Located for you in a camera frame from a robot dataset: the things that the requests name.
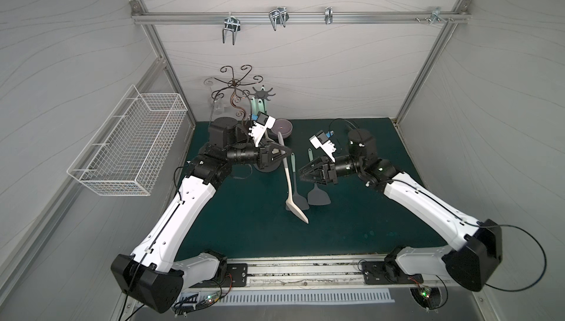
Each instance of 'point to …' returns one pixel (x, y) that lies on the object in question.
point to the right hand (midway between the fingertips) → (297, 176)
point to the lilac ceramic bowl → (284, 126)
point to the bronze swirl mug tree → (238, 96)
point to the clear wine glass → (216, 104)
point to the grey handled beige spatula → (290, 205)
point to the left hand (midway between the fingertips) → (289, 154)
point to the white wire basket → (129, 150)
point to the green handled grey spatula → (297, 200)
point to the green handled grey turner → (316, 197)
